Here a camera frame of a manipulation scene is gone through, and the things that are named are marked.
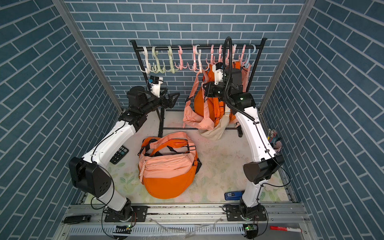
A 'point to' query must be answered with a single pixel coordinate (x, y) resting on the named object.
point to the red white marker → (285, 229)
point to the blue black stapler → (233, 196)
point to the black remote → (78, 219)
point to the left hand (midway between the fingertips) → (177, 91)
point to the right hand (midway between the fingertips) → (205, 85)
